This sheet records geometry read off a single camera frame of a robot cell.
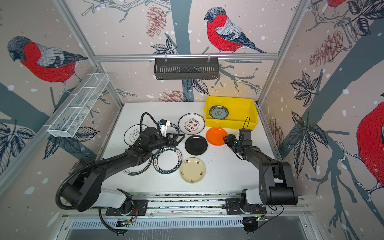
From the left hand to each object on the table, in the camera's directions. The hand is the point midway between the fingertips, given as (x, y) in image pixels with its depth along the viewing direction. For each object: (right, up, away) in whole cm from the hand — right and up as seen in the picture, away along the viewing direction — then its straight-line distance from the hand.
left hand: (180, 136), depth 81 cm
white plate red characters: (+5, +6, +26) cm, 27 cm away
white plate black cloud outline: (-37, -1, +23) cm, 43 cm away
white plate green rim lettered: (-9, -17, +9) cm, 21 cm away
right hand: (+27, -4, +11) cm, 30 cm away
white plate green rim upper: (-8, +2, +23) cm, 24 cm away
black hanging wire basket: (+1, +46, +25) cm, 53 cm away
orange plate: (+22, -3, +21) cm, 30 cm away
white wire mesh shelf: (-54, +13, -7) cm, 56 cm away
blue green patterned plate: (+26, +14, +33) cm, 44 cm away
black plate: (+9, -8, +15) cm, 19 cm away
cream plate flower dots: (+7, -21, +6) cm, 23 cm away
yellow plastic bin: (+35, +13, +30) cm, 48 cm away
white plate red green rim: (-24, -20, +4) cm, 31 cm away
